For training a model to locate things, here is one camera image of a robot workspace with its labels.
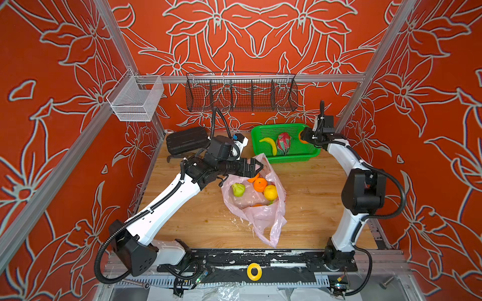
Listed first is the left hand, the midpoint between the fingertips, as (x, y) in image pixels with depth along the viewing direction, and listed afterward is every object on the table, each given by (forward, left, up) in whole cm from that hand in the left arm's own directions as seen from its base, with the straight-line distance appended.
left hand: (254, 163), depth 69 cm
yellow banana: (+37, -11, -26) cm, 47 cm away
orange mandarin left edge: (+8, 0, -24) cm, 26 cm away
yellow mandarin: (0, -9, -22) cm, 24 cm away
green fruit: (+1, +6, -24) cm, 25 cm away
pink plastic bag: (-1, -5, -29) cm, 30 cm away
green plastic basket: (+32, -28, -29) cm, 52 cm away
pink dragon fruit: (+30, -17, -21) cm, 41 cm away
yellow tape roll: (-32, -3, -28) cm, 43 cm away
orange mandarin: (+22, -23, -9) cm, 33 cm away
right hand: (+30, -27, -10) cm, 41 cm away
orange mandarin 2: (+6, -4, -25) cm, 26 cm away
